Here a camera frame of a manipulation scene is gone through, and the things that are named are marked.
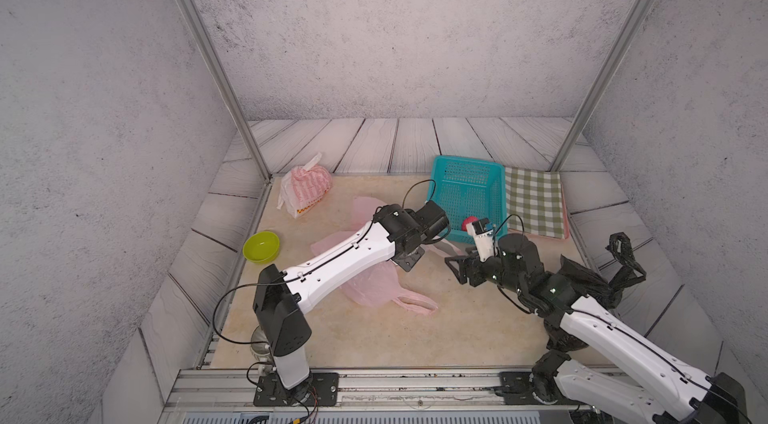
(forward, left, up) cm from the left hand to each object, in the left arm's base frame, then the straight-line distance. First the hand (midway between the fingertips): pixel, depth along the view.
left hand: (404, 254), depth 77 cm
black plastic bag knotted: (-8, -45, -2) cm, 46 cm away
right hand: (-1, -14, +2) cm, 14 cm away
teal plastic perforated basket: (+41, -27, -19) cm, 52 cm away
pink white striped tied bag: (+32, +33, -8) cm, 47 cm away
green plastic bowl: (+14, +46, -17) cm, 51 cm away
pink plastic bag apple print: (-6, +5, -6) cm, 10 cm away
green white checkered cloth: (+31, -50, -17) cm, 61 cm away
